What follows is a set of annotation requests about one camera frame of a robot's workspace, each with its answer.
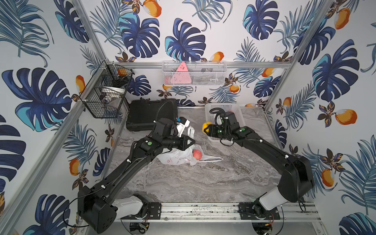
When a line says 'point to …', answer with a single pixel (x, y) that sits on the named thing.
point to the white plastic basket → (227, 107)
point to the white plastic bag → (185, 156)
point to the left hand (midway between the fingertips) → (195, 139)
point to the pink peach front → (197, 154)
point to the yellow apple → (205, 126)
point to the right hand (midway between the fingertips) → (207, 130)
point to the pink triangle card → (181, 75)
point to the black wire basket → (105, 93)
